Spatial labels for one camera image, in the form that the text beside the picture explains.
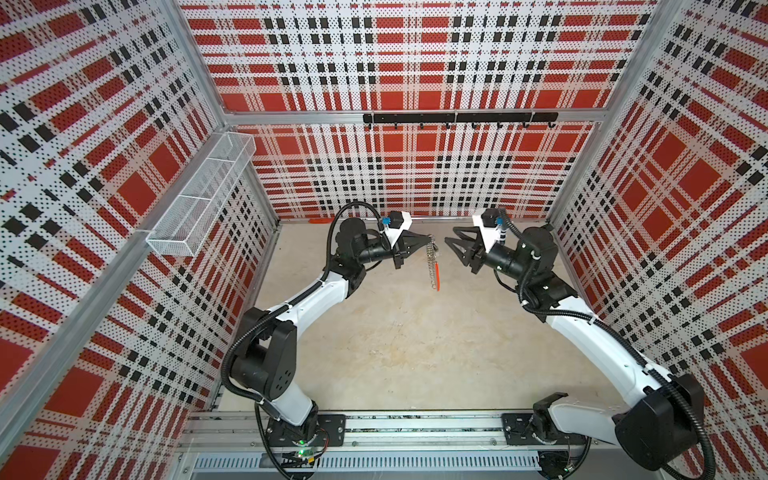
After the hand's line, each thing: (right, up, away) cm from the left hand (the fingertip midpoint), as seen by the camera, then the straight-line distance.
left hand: (428, 238), depth 73 cm
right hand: (+6, +1, -3) cm, 7 cm away
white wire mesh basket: (-73, +6, +19) cm, 76 cm away
